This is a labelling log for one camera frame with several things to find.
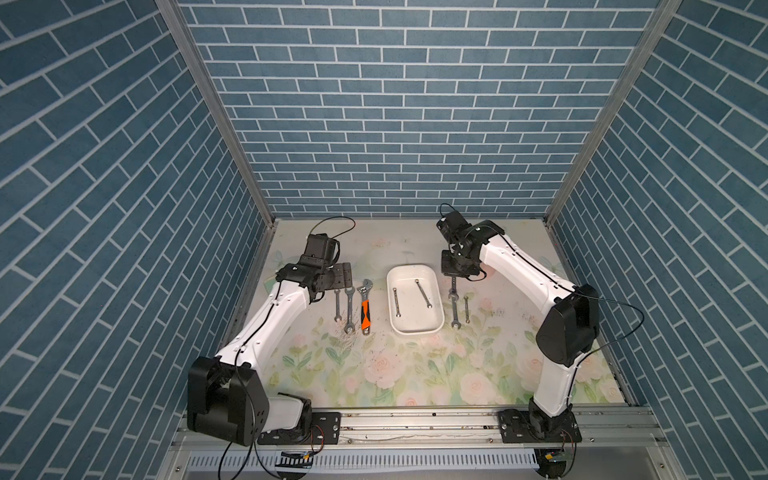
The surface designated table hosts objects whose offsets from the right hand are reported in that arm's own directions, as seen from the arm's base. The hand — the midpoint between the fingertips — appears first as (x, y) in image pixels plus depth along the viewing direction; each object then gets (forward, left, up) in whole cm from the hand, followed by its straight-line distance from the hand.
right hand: (452, 271), depth 88 cm
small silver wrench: (-9, +35, -15) cm, 39 cm away
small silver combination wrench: (-4, -7, -15) cm, 17 cm away
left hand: (-5, +32, +2) cm, 32 cm away
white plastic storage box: (-2, +11, -15) cm, 18 cm away
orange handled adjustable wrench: (-6, +26, -14) cm, 30 cm away
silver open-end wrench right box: (-4, +6, -14) cm, 16 cm away
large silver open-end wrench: (-13, +30, -14) cm, 36 cm away
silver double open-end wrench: (-7, -1, -2) cm, 7 cm away
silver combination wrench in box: (-8, +15, -14) cm, 22 cm away
